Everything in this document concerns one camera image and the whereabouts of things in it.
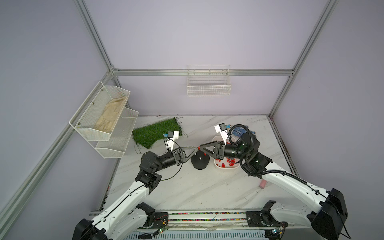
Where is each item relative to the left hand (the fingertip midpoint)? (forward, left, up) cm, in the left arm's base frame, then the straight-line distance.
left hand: (197, 152), depth 62 cm
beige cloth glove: (+21, +48, -3) cm, 52 cm away
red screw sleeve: (+1, -1, +1) cm, 2 cm away
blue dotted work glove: (+38, -32, -33) cm, 59 cm away
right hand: (+2, -2, -1) cm, 3 cm away
